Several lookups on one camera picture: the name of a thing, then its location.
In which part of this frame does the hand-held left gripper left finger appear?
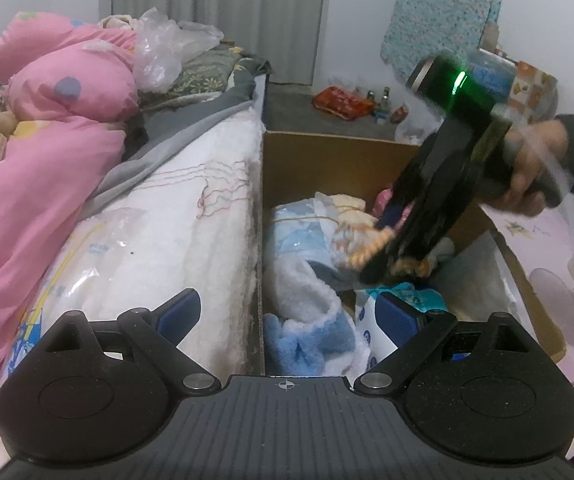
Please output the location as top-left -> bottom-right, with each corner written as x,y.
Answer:
37,287 -> 222,393

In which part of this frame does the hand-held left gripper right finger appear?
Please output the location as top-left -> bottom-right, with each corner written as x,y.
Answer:
352,291 -> 535,396

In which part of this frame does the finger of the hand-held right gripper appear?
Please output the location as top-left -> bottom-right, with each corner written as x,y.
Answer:
359,195 -> 420,286
397,220 -> 455,281

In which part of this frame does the blue teal tissue packet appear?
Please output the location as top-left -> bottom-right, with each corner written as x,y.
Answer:
354,282 -> 450,361

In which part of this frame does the pack of blue face masks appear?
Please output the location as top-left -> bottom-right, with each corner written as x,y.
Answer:
267,197 -> 348,271

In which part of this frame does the blue white fluffy sock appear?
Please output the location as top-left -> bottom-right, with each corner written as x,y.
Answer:
263,260 -> 368,376

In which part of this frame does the brown cardboard box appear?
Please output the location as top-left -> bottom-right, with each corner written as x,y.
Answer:
259,130 -> 565,376

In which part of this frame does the person's right hand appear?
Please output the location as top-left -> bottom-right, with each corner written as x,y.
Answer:
487,120 -> 570,216

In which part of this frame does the white plastic bag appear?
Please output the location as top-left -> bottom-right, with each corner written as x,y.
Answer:
396,115 -> 435,145

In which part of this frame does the clear printed plastic package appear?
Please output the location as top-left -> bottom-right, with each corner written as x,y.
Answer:
2,207 -> 148,376

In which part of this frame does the white fleece blanket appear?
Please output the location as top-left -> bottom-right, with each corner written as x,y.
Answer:
67,110 -> 265,376

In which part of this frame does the red bag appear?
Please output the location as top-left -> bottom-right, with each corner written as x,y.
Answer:
313,86 -> 375,121

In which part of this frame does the pink printed tablecloth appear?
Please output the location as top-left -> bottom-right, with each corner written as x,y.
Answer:
482,200 -> 574,461

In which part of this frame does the teal floral hanging cloth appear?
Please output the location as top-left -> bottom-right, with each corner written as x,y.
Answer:
381,0 -> 508,78

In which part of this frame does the grey bed sheet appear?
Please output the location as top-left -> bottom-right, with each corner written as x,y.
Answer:
74,72 -> 268,221

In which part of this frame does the pink quilt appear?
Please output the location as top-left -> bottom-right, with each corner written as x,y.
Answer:
0,10 -> 142,461

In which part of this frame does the grey floral blanket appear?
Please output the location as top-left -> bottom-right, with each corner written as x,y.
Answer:
139,45 -> 272,111

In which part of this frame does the clear plastic bag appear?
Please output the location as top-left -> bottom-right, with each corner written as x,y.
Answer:
134,7 -> 222,93

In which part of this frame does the grey curtain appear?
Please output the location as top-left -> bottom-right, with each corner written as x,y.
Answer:
99,0 -> 328,86

